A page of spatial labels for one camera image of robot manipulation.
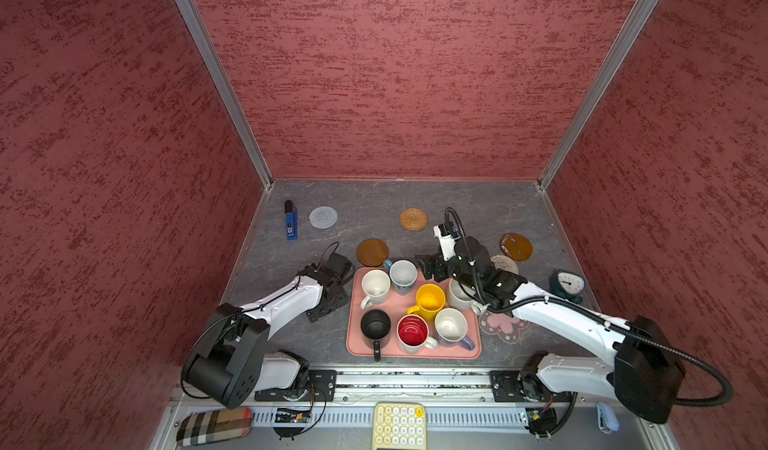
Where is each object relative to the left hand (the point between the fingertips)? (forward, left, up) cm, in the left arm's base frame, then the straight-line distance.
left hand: (331, 310), depth 87 cm
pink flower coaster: (-4, -51, +1) cm, 51 cm away
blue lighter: (+32, +19, +3) cm, 38 cm away
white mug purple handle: (-5, -35, +1) cm, 36 cm away
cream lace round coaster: (+17, -55, +1) cm, 58 cm away
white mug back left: (+7, -13, +4) cm, 15 cm away
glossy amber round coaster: (+24, -62, 0) cm, 67 cm away
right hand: (+9, -28, +16) cm, 33 cm away
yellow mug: (+2, -30, +2) cm, 30 cm away
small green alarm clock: (+7, -71, +5) cm, 72 cm away
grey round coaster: (+35, +8, 0) cm, 36 cm away
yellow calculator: (-28, -20, +3) cm, 35 cm away
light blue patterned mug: (+9, -21, +7) cm, 24 cm away
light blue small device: (-26, -68, +5) cm, 73 cm away
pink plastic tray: (-10, -9, +2) cm, 14 cm away
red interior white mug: (-7, -24, 0) cm, 25 cm away
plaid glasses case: (-28, +22, +4) cm, 36 cm away
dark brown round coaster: (+20, -11, 0) cm, 23 cm away
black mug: (-6, -14, +3) cm, 15 cm away
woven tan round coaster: (+35, -26, 0) cm, 44 cm away
